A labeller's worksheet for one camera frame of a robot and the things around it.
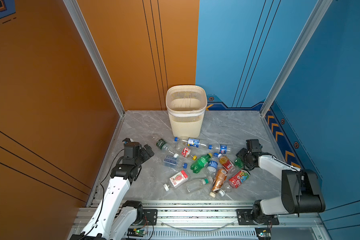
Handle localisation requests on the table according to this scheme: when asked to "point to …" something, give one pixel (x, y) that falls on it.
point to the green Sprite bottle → (197, 167)
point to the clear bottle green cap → (193, 185)
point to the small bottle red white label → (186, 152)
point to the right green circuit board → (263, 233)
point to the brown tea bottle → (221, 176)
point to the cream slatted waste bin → (186, 105)
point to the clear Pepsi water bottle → (221, 149)
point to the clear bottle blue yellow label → (192, 142)
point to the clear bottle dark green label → (162, 144)
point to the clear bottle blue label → (211, 170)
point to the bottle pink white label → (177, 179)
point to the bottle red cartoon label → (239, 178)
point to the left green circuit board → (136, 232)
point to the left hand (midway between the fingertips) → (145, 149)
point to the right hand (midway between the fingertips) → (239, 156)
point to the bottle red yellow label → (227, 163)
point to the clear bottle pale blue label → (171, 160)
